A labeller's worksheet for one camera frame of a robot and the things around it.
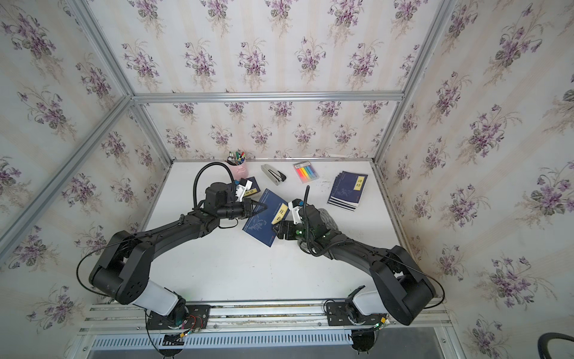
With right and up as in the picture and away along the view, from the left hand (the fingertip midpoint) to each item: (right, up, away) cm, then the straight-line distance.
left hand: (266, 209), depth 81 cm
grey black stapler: (+1, +13, +29) cm, 32 cm away
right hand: (+5, -8, +3) cm, 10 cm away
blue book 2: (+36, +6, +22) cm, 43 cm away
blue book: (-2, -6, -2) cm, 6 cm away
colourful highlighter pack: (+17, +16, +33) cm, 41 cm away
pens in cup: (-17, +21, +26) cm, 38 cm away
